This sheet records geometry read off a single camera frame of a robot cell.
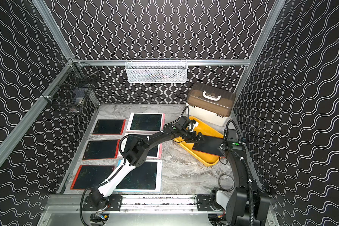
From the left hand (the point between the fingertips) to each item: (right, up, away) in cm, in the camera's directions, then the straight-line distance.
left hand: (201, 140), depth 92 cm
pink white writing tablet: (-39, +11, +18) cm, 45 cm away
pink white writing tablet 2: (-51, -1, +8) cm, 51 cm away
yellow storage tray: (+3, -12, 0) cm, 13 cm away
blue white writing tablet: (-35, -21, -10) cm, 42 cm away
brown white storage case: (+6, +24, +3) cm, 25 cm away
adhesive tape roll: (+12, -23, -10) cm, 28 cm away
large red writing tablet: (-70, -21, -7) cm, 73 cm away
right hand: (+14, -5, -9) cm, 18 cm away
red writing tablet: (-67, +8, +16) cm, 69 cm away
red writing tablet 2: (-67, -7, +3) cm, 67 cm away
